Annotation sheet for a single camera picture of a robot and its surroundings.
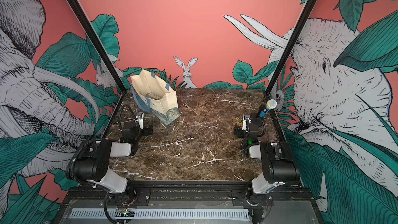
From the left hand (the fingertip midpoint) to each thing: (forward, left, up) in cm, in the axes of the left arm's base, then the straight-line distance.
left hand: (144, 119), depth 95 cm
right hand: (-3, -62, 0) cm, 62 cm away
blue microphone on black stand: (-3, -74, +16) cm, 76 cm away
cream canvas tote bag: (+22, -3, -3) cm, 23 cm away
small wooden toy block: (-1, -61, -6) cm, 62 cm away
